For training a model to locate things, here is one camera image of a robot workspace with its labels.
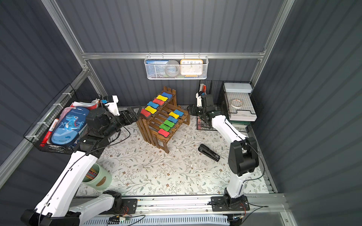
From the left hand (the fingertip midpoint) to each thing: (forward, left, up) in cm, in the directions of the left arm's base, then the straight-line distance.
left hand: (136, 108), depth 66 cm
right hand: (+17, -30, -15) cm, 38 cm away
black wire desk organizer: (+27, -57, -19) cm, 66 cm away
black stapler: (-5, -39, -37) cm, 54 cm away
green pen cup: (-24, +21, -26) cm, 41 cm away
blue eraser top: (+22, -14, -11) cm, 28 cm away
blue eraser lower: (+18, -20, -23) cm, 35 cm away
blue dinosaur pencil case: (-5, +30, -4) cm, 31 cm away
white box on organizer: (+37, -63, -16) cm, 75 cm away
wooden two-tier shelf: (+15, -8, -24) cm, 29 cm away
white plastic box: (+13, -62, -21) cm, 66 cm away
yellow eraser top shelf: (+10, -4, -11) cm, 15 cm away
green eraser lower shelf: (+5, -11, -22) cm, 25 cm away
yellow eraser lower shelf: (+15, -18, -22) cm, 32 cm away
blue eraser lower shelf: (+12, -15, -22) cm, 30 cm away
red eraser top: (+16, -8, -10) cm, 21 cm away
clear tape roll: (+22, -59, -18) cm, 66 cm away
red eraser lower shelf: (+2, -11, -23) cm, 25 cm away
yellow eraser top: (+20, -9, -10) cm, 24 cm away
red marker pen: (-10, +40, -6) cm, 41 cm away
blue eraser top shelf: (+14, -4, -11) cm, 18 cm away
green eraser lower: (+9, -13, -22) cm, 27 cm away
